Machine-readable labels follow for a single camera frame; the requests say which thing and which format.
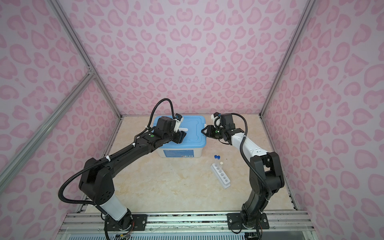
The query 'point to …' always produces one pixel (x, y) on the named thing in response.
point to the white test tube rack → (221, 177)
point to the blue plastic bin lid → (196, 135)
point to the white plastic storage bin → (180, 152)
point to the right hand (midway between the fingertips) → (205, 130)
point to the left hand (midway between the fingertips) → (182, 128)
